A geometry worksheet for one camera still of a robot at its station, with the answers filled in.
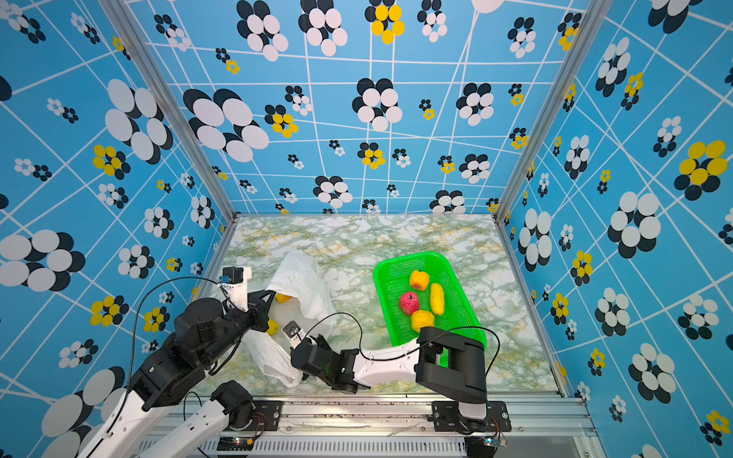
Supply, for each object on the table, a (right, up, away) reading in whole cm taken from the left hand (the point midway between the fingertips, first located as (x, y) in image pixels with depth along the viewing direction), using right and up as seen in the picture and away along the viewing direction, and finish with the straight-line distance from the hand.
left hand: (277, 290), depth 66 cm
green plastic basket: (+29, -1, +32) cm, 43 cm away
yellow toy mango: (+43, -7, +25) cm, 50 cm away
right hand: (+1, -18, +12) cm, 22 cm away
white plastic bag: (+4, -3, +7) cm, 9 cm away
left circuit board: (-13, -41, +6) cm, 43 cm away
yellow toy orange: (+37, -12, +18) cm, 43 cm away
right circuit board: (+52, -37, +1) cm, 64 cm away
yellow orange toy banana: (+1, -2, +1) cm, 2 cm away
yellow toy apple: (+38, -2, +28) cm, 47 cm away
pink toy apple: (+34, -8, +22) cm, 41 cm away
